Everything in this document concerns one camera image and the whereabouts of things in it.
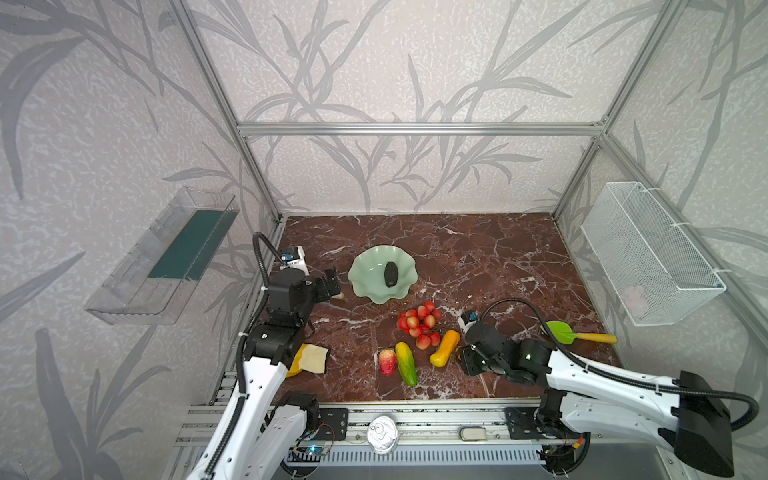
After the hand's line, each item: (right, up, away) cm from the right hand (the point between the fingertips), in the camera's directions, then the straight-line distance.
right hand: (458, 347), depth 81 cm
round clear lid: (-20, -15, -13) cm, 28 cm away
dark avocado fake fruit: (-19, +18, +18) cm, 32 cm away
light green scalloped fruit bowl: (-27, +18, +21) cm, 39 cm away
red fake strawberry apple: (-19, -4, 0) cm, 20 cm away
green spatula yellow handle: (+33, +1, +8) cm, 34 cm away
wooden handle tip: (-36, +11, +14) cm, 40 cm away
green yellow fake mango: (-14, -4, 0) cm, 15 cm away
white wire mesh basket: (+40, +22, -18) cm, 49 cm away
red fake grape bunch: (-10, +5, +3) cm, 12 cm away
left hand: (-35, +24, -6) cm, 43 cm away
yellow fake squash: (-3, -1, +3) cm, 4 cm away
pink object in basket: (+43, +14, -8) cm, 46 cm away
